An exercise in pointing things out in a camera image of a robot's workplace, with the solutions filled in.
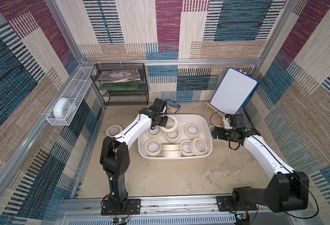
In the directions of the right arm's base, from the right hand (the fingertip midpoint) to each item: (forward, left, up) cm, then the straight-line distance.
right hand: (219, 132), depth 86 cm
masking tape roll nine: (-3, +20, -13) cm, 24 cm away
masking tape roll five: (-3, +41, -13) cm, 43 cm away
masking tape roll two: (+1, +29, +2) cm, 29 cm away
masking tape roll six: (+4, +42, -10) cm, 43 cm away
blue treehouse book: (+31, +27, -11) cm, 43 cm away
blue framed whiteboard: (+23, -12, +12) cm, 28 cm away
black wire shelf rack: (+40, +68, -8) cm, 79 cm away
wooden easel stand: (+28, 0, -6) cm, 29 cm away
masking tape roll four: (+4, +27, -11) cm, 30 cm away
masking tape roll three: (+10, +13, -12) cm, 21 cm away
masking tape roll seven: (-7, +29, -4) cm, 31 cm away
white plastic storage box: (+6, +19, -13) cm, 24 cm away
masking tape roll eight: (-11, +29, -5) cm, 31 cm away
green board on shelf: (+29, +62, +13) cm, 70 cm away
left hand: (+9, +34, +1) cm, 36 cm away
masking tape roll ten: (-3, +11, -13) cm, 17 cm away
